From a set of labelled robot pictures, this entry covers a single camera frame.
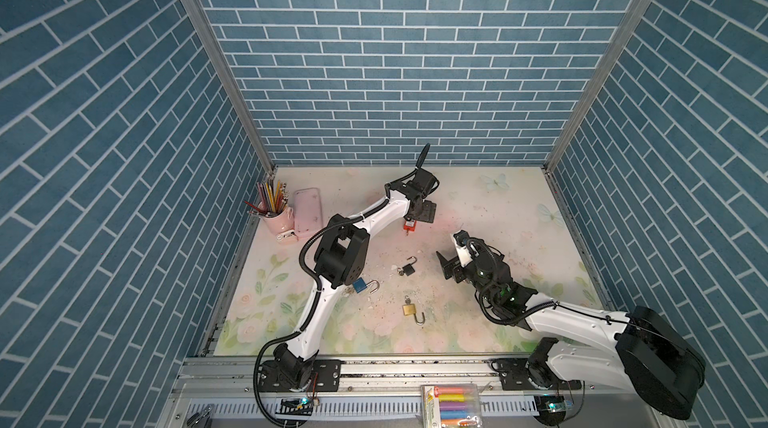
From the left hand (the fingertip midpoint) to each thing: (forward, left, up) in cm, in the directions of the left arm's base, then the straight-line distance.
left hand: (421, 212), depth 101 cm
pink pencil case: (+4, +40, -4) cm, 41 cm away
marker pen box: (-54, -3, -4) cm, 54 cm away
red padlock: (-3, +4, -3) cm, 6 cm away
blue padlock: (-24, +20, -4) cm, 31 cm away
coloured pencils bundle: (+2, +49, +6) cm, 50 cm away
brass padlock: (-31, +5, -5) cm, 32 cm away
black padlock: (-18, +5, -5) cm, 19 cm away
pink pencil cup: (-4, +45, +1) cm, 45 cm away
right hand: (-17, -6, +9) cm, 20 cm away
